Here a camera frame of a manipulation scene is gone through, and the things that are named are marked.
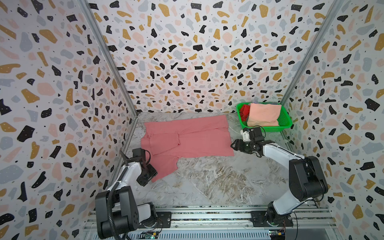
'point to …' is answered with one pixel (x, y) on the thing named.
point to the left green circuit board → (150, 235)
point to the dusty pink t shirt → (166, 141)
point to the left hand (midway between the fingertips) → (152, 174)
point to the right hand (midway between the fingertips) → (232, 143)
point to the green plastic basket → (284, 120)
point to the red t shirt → (244, 112)
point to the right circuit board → (275, 235)
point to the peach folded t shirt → (263, 115)
